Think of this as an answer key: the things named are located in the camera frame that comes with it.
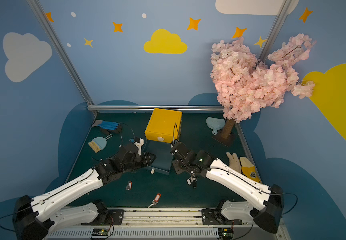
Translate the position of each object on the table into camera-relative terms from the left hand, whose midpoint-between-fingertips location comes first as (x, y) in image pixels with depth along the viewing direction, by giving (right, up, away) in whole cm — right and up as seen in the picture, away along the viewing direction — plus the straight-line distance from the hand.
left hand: (155, 155), depth 75 cm
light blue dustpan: (+42, +17, +40) cm, 60 cm away
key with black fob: (+21, -19, +11) cm, 31 cm away
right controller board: (+35, -39, -2) cm, 53 cm away
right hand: (+12, -3, 0) cm, 13 cm away
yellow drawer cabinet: (+4, +15, +12) cm, 20 cm away
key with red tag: (-1, -26, +5) cm, 27 cm away
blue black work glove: (-41, +14, +36) cm, 56 cm away
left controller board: (-27, -38, -3) cm, 46 cm away
